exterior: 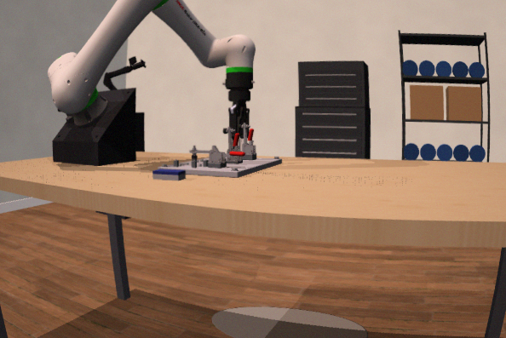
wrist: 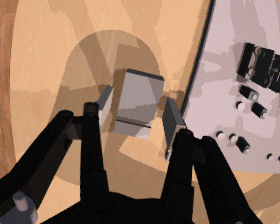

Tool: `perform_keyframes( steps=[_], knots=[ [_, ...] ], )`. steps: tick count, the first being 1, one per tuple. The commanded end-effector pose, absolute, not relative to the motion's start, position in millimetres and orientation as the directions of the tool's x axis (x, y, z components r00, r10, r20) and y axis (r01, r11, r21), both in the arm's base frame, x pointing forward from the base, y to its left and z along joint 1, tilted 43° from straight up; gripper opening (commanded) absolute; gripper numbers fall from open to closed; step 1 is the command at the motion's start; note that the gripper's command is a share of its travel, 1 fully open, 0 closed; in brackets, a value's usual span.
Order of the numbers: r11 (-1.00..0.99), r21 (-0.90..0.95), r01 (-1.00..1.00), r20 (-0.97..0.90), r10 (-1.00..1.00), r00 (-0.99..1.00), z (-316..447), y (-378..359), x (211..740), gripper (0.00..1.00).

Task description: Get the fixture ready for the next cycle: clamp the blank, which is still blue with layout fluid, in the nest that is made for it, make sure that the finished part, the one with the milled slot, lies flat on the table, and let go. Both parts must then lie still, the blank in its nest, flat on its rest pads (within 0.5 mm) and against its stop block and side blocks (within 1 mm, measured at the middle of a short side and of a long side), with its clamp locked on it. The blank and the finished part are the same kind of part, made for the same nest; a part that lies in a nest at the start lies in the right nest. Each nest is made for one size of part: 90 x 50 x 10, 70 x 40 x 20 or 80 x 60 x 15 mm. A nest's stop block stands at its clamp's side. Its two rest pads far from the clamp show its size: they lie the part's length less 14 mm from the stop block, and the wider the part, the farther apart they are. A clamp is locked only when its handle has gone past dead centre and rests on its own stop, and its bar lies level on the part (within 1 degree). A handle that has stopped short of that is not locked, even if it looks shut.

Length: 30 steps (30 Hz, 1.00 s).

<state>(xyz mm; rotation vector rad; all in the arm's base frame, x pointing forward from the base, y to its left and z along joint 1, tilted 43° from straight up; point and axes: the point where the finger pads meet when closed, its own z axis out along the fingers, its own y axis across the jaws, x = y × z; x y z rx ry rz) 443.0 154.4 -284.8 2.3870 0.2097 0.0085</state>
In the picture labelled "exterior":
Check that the blue rectangular block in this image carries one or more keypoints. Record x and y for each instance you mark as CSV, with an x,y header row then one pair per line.
x,y
168,174

